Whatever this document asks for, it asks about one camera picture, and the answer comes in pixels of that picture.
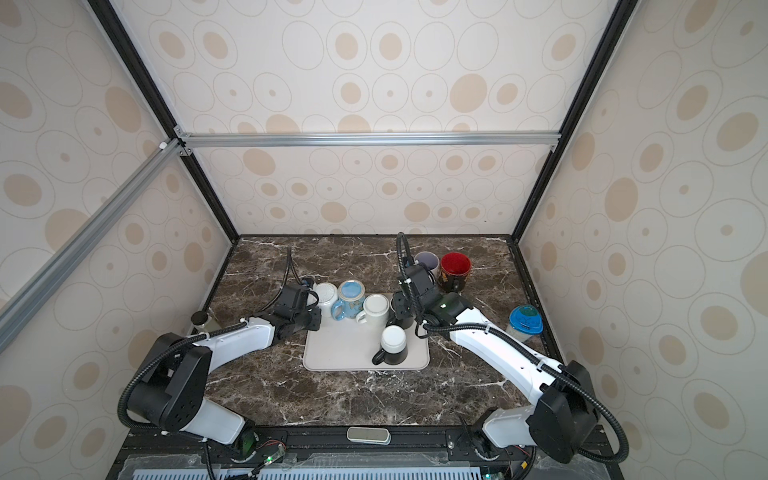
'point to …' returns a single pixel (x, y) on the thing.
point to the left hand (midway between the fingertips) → (325, 307)
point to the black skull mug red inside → (454, 268)
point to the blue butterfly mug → (351, 300)
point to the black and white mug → (393, 343)
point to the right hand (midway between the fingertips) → (404, 295)
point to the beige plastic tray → (347, 344)
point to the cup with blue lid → (525, 321)
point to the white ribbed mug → (327, 292)
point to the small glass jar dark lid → (200, 319)
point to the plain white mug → (375, 311)
